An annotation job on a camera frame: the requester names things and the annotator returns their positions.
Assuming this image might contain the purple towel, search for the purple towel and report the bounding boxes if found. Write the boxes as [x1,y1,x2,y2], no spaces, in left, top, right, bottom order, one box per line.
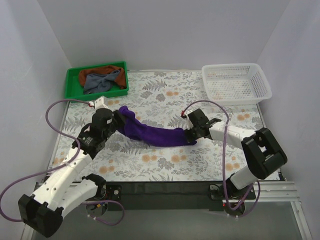
[118,106,197,147]

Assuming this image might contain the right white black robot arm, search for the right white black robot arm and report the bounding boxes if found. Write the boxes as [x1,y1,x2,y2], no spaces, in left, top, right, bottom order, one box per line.
[181,108,288,197]

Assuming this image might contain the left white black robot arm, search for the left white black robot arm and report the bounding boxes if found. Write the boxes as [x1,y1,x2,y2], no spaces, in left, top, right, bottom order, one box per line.
[18,108,126,238]

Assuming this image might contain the grey blue towel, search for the grey blue towel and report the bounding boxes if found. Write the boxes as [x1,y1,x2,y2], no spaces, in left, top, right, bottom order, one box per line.
[83,70,120,95]

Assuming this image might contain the orange brown towel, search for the orange brown towel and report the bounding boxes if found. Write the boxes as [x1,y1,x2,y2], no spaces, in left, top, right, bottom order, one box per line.
[78,65,127,90]

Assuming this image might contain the green plastic tray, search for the green plastic tray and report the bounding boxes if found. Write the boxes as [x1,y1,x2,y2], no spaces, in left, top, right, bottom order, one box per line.
[64,61,129,101]

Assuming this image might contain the floral table mat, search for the floral table mat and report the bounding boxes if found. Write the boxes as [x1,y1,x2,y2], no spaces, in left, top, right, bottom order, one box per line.
[48,70,281,182]

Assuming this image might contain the white plastic basket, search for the white plastic basket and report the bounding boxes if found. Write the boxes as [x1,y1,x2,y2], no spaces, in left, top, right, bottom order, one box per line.
[201,63,272,106]

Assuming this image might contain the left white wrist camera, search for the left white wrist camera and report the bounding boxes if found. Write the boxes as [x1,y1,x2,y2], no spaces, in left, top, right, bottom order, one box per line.
[89,96,108,110]

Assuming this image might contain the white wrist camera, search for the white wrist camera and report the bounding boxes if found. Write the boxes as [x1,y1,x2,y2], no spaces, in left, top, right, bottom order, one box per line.
[181,110,193,119]
[89,96,108,110]

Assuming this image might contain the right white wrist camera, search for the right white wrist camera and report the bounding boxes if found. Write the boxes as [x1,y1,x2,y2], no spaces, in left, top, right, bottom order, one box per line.
[181,110,193,119]

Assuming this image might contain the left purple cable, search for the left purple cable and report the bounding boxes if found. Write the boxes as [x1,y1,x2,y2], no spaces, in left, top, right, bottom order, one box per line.
[0,99,126,227]

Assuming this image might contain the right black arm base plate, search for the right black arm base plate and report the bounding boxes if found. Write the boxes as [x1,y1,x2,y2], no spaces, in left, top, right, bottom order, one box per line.
[209,183,256,201]

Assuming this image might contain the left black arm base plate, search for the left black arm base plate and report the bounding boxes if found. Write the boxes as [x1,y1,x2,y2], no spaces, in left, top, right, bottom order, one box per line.
[86,184,122,201]

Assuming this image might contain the aluminium frame rail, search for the aluminium frame rail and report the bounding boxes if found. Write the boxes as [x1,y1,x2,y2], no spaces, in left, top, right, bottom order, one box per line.
[22,178,313,240]

